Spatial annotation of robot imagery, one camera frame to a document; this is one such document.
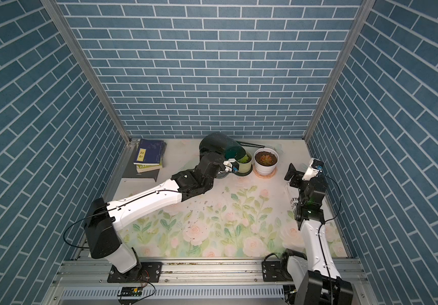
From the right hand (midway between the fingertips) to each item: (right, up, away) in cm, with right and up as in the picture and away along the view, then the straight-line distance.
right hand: (303, 167), depth 80 cm
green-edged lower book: (-75, -2, +20) cm, 78 cm away
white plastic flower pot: (-14, -2, +18) cm, 23 cm away
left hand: (-38, +7, -2) cm, 39 cm away
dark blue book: (-76, +7, +26) cm, 80 cm away
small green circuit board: (-69, -48, -7) cm, 84 cm away
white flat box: (0, -13, +14) cm, 19 cm away
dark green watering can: (-35, +10, +5) cm, 37 cm away
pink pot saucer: (-12, -7, +22) cm, 26 cm away
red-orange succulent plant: (-12, +3, +20) cm, 23 cm away
